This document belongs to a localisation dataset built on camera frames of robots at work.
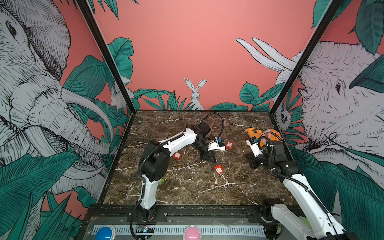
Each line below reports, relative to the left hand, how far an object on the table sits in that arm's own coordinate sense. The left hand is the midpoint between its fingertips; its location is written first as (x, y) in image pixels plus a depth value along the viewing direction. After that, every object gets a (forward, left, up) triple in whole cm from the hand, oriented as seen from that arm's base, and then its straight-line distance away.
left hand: (214, 159), depth 81 cm
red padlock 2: (+15, -13, -12) cm, 23 cm away
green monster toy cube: (-7, +30, -11) cm, 33 cm away
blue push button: (-30, +53, -10) cm, 62 cm away
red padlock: (+8, +22, -10) cm, 26 cm away
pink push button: (-32, +13, -10) cm, 36 cm away
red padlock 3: (-4, -2, -3) cm, 6 cm away
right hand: (+1, -16, +5) cm, 17 cm away
